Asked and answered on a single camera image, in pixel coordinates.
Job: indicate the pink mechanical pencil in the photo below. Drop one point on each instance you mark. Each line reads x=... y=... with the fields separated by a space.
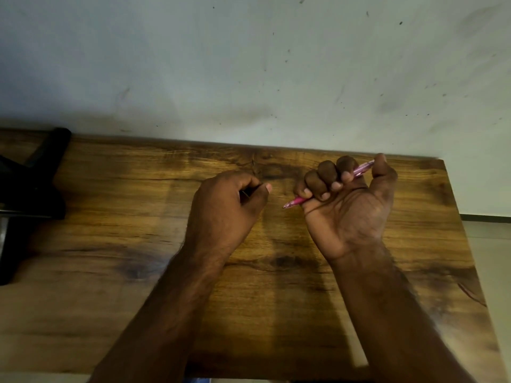
x=295 y=201

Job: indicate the person's left hand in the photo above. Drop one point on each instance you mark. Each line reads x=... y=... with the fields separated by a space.
x=223 y=219

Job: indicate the person's right hand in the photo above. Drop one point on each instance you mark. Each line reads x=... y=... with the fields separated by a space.
x=351 y=219

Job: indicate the dark skirting board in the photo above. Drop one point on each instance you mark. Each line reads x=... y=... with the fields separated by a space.
x=485 y=217

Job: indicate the black stand base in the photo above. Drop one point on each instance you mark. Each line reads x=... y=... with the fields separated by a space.
x=32 y=183

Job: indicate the person's left forearm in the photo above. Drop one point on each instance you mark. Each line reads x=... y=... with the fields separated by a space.
x=159 y=323

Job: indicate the person's right forearm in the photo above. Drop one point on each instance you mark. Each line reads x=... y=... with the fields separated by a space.
x=399 y=327

